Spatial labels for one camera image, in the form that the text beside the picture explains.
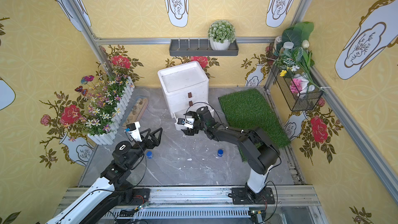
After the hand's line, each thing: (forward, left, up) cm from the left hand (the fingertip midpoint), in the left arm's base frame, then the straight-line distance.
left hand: (151, 128), depth 78 cm
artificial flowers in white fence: (+20, +31, -1) cm, 37 cm away
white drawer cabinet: (+22, -16, +6) cm, 28 cm away
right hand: (+14, -21, -6) cm, 26 cm away
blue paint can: (-8, +3, -14) cm, 17 cm away
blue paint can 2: (-8, -36, -15) cm, 40 cm away
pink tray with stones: (+28, +16, -16) cm, 36 cm away
